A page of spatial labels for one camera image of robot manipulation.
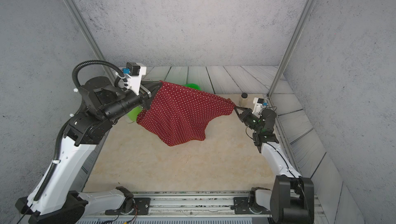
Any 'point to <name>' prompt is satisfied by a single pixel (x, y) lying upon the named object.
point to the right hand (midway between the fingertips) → (233, 107)
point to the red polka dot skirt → (179, 114)
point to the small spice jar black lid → (244, 95)
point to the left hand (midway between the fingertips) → (162, 83)
